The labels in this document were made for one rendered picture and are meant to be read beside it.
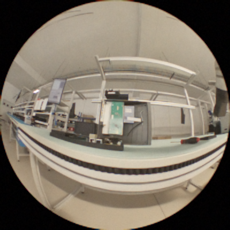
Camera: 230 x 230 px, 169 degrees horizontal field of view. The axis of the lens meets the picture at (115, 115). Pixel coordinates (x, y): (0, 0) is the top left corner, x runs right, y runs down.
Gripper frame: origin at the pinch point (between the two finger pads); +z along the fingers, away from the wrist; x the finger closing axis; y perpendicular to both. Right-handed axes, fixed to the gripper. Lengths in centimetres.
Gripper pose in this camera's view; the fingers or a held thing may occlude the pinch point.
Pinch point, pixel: (213, 123)
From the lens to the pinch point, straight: 50.8
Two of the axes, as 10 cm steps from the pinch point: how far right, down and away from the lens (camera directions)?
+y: -4.3, 4.9, -7.6
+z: 3.2, 8.7, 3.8
